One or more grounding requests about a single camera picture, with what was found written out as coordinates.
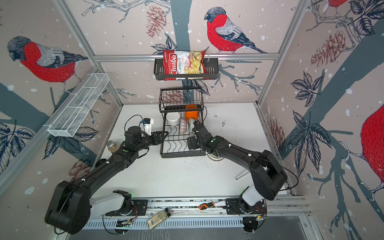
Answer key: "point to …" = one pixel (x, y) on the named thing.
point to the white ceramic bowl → (173, 118)
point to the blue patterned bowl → (182, 126)
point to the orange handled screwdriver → (204, 206)
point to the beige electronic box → (158, 218)
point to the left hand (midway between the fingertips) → (165, 133)
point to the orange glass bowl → (190, 114)
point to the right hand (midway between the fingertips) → (192, 141)
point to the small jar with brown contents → (112, 146)
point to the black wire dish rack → (180, 107)
